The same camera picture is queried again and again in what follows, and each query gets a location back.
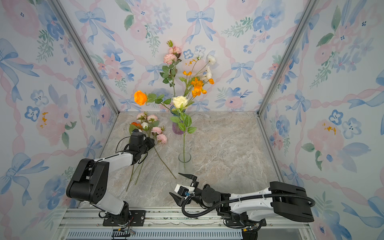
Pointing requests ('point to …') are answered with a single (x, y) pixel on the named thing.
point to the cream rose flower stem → (184, 122)
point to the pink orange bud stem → (197, 85)
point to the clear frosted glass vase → (185, 163)
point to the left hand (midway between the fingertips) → (154, 138)
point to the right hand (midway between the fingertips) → (176, 181)
